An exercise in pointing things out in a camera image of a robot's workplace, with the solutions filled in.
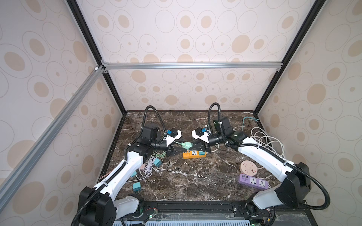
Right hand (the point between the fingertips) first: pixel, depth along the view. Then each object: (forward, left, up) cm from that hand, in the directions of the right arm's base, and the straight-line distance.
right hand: (190, 144), depth 71 cm
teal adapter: (0, +20, -21) cm, 29 cm away
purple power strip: (-11, -37, -23) cm, 45 cm away
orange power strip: (+6, -2, -22) cm, 23 cm away
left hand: (-1, +2, +2) cm, 3 cm away
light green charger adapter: (-3, +2, +4) cm, 5 cm away
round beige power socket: (-3, -36, -23) cm, 42 cm away
